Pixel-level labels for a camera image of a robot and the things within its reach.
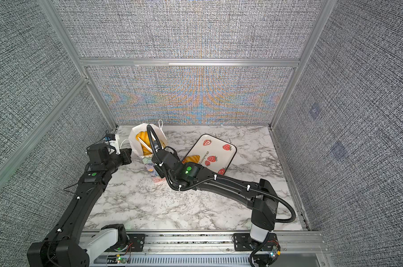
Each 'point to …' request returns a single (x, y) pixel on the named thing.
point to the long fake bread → (144, 136)
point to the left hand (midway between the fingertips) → (131, 149)
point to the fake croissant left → (192, 158)
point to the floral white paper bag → (137, 148)
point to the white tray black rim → (215, 155)
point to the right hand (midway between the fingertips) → (162, 156)
